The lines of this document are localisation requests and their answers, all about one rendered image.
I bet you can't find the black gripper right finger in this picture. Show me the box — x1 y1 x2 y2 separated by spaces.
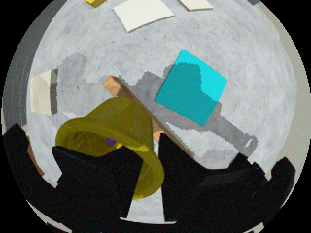
158 132 253 222

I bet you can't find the yellow rectangular block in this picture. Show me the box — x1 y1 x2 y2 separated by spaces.
85 0 106 8

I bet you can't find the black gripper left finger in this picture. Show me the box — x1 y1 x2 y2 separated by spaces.
52 145 144 218

